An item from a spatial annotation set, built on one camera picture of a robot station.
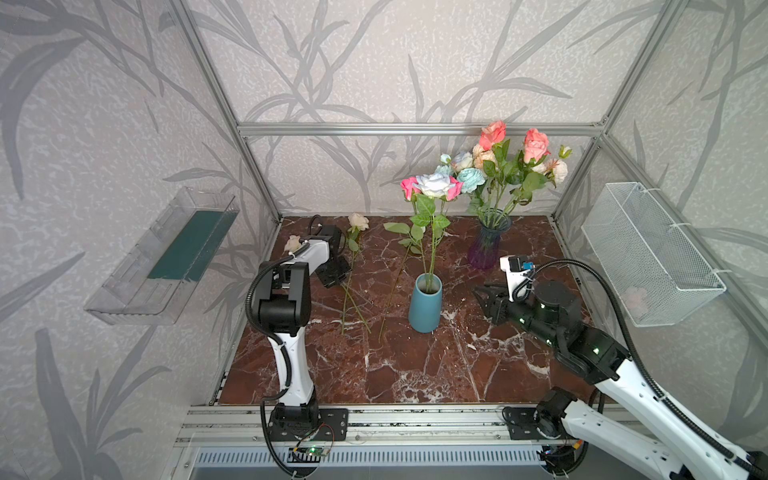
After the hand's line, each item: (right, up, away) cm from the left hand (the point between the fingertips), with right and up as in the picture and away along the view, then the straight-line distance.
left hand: (347, 268), depth 102 cm
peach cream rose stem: (+1, +16, +12) cm, 20 cm away
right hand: (+37, +1, -33) cm, 49 cm away
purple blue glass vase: (+47, +7, -2) cm, 47 cm away
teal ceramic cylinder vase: (+25, -7, -23) cm, 35 cm away
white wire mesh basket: (+74, +2, -38) cm, 83 cm away
